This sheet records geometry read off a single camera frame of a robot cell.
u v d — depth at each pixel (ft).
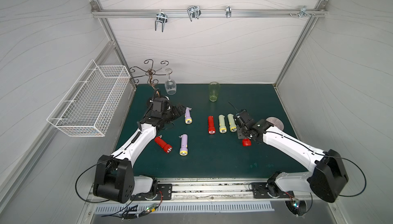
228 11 2.57
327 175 1.32
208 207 2.31
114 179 1.34
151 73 2.76
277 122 3.14
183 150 2.75
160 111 2.13
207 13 2.56
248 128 2.07
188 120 3.22
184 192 2.46
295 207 2.36
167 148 2.81
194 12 2.51
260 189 2.39
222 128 3.04
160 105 2.11
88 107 2.26
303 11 2.51
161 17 2.56
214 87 3.50
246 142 2.59
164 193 2.42
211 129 3.04
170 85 2.98
